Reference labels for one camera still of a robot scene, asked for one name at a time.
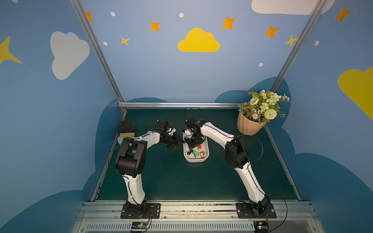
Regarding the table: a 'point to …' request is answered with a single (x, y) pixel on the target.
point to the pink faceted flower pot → (247, 126)
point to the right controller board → (261, 226)
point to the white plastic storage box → (199, 154)
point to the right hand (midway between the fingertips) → (192, 145)
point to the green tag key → (195, 153)
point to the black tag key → (190, 152)
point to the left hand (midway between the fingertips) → (184, 141)
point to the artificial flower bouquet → (262, 107)
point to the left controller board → (139, 225)
